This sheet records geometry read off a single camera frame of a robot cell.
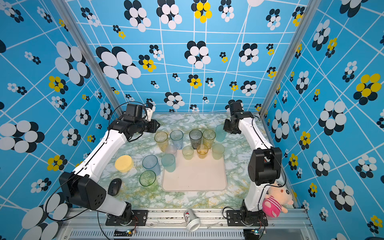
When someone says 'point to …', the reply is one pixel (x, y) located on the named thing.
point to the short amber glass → (202, 150)
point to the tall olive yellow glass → (208, 137)
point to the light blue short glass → (150, 162)
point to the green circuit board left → (120, 233)
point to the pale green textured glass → (217, 150)
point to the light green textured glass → (187, 152)
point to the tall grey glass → (195, 135)
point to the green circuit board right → (251, 234)
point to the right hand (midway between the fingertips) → (229, 129)
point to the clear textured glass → (171, 149)
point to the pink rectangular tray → (196, 174)
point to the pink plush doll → (277, 197)
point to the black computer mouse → (114, 186)
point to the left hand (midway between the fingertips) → (159, 123)
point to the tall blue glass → (176, 136)
